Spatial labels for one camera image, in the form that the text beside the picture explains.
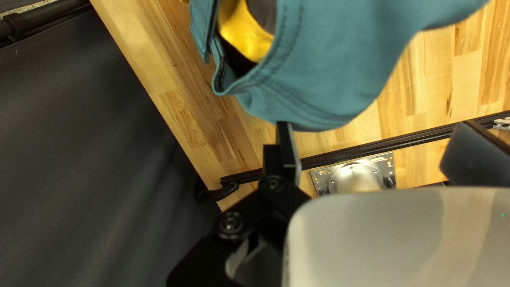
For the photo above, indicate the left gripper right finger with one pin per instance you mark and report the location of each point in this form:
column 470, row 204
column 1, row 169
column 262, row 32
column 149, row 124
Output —
column 478, row 159

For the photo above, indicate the yellow cap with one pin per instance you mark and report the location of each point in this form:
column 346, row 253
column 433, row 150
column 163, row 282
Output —
column 243, row 32

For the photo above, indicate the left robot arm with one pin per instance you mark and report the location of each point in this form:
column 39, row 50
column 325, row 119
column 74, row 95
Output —
column 354, row 179

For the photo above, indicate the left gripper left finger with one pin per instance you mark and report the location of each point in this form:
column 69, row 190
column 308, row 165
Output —
column 281, row 175

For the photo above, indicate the teal cap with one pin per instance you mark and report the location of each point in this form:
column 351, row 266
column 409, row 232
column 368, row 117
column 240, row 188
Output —
column 338, row 59

